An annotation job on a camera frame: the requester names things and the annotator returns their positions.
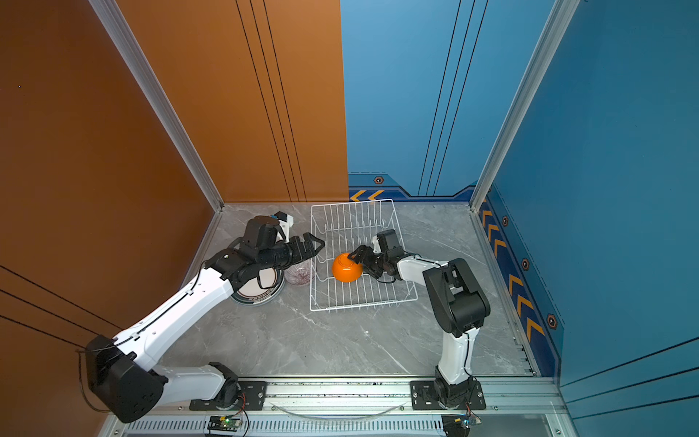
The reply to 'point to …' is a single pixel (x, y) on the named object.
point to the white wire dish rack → (343, 228)
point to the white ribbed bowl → (298, 274)
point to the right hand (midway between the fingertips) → (353, 263)
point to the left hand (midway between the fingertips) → (317, 245)
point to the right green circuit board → (458, 425)
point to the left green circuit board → (224, 423)
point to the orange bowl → (346, 269)
